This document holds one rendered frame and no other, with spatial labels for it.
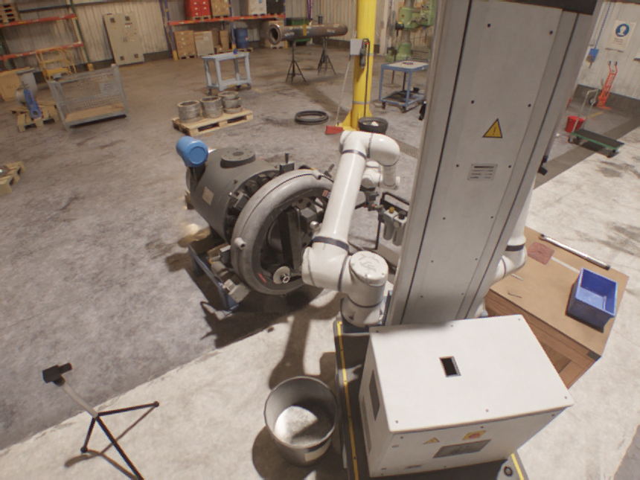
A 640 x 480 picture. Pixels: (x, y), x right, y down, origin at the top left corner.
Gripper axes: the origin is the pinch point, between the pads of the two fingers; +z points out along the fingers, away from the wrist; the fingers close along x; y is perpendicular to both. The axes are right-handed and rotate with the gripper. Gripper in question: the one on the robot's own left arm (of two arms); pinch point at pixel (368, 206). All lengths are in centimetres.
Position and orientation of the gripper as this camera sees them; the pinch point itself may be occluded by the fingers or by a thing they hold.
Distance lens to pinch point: 234.2
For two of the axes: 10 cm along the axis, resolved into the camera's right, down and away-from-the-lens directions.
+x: -2.1, -6.0, 7.7
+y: 9.8, -1.3, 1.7
